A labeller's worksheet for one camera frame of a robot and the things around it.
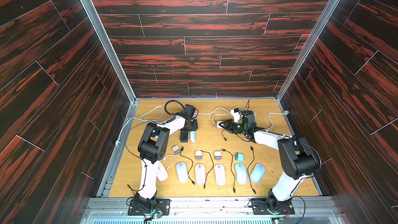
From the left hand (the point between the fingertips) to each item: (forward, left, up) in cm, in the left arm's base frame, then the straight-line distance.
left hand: (196, 128), depth 103 cm
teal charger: (-21, -26, +1) cm, 33 cm away
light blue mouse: (-29, -34, +1) cm, 45 cm away
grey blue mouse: (-30, -25, +1) cm, 39 cm away
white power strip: (-8, +2, +3) cm, 9 cm away
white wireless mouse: (-30, +18, -1) cm, 36 cm away
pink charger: (-20, -2, +1) cm, 20 cm away
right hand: (-2, -16, +9) cm, 19 cm away
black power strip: (-9, +8, +2) cm, 12 cm away
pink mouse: (-30, -14, +1) cm, 33 cm away
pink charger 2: (-20, -13, +1) cm, 24 cm away
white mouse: (-30, +7, +1) cm, 31 cm away
